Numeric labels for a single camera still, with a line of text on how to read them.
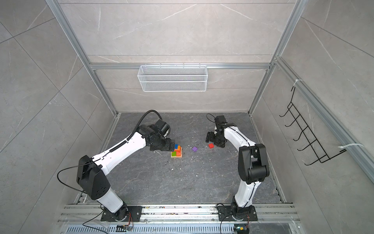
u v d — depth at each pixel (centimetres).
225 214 73
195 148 98
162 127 65
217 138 78
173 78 101
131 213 73
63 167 74
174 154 95
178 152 94
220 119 78
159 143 67
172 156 93
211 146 99
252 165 49
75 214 75
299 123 72
